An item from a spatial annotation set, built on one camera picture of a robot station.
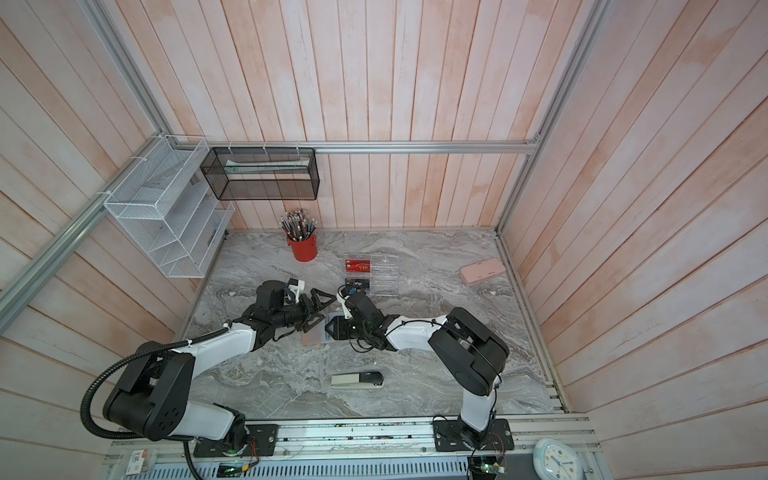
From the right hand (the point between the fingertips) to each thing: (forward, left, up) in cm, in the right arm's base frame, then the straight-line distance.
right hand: (328, 327), depth 88 cm
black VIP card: (+17, -7, -3) cm, 19 cm away
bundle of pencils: (+33, +14, +10) cm, 37 cm away
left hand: (+3, -1, +5) cm, 6 cm away
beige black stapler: (-15, -10, 0) cm, 18 cm away
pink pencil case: (+24, -49, -4) cm, 55 cm away
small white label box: (-35, +41, -2) cm, 54 cm away
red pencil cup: (+30, +13, 0) cm, 33 cm away
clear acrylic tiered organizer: (+23, -14, -3) cm, 27 cm away
